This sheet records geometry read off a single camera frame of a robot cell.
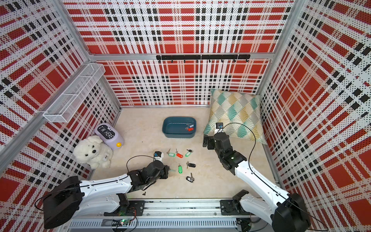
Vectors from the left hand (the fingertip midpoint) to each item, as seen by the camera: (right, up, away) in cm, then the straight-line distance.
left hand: (171, 167), depth 86 cm
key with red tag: (+4, +6, +8) cm, 10 cm away
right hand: (+25, +20, -5) cm, 33 cm away
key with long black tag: (+12, -6, -2) cm, 14 cm away
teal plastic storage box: (+3, +23, +23) cm, 33 cm away
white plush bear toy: (-41, +12, -9) cm, 44 cm away
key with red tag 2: (+12, +22, +20) cm, 32 cm away
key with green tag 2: (+5, -2, +2) cm, 6 cm away
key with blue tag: (+11, +24, +22) cm, 34 cm away
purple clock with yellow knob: (-40, +19, +5) cm, 45 cm away
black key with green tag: (+11, +7, +9) cm, 15 cm away
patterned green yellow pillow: (+45, +33, +10) cm, 57 cm away
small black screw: (-14, -12, -7) cm, 20 cm away
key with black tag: (+13, 0, +3) cm, 14 cm away
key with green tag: (-1, +6, +8) cm, 10 cm away
